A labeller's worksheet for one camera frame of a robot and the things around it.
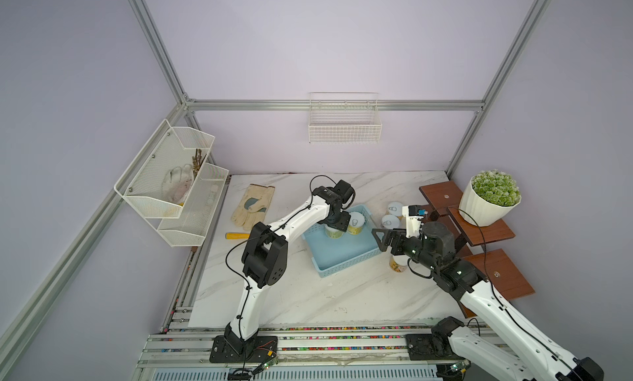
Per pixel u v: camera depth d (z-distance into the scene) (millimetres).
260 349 732
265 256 529
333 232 911
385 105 1973
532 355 414
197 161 810
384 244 661
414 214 650
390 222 973
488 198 675
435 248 559
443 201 924
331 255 891
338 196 686
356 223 969
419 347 734
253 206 1077
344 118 964
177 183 773
